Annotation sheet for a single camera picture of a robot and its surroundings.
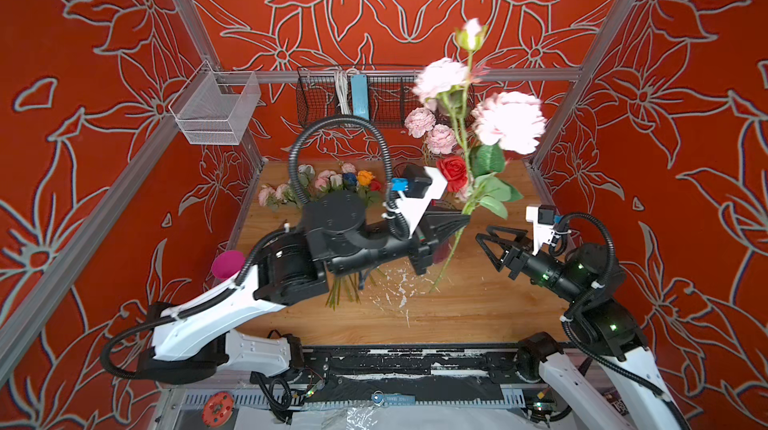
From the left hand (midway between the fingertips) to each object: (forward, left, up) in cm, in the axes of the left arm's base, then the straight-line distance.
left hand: (466, 209), depth 41 cm
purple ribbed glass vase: (+22, -6, -53) cm, 58 cm away
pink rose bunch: (+44, +42, -47) cm, 77 cm away
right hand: (+7, -8, -19) cm, 21 cm away
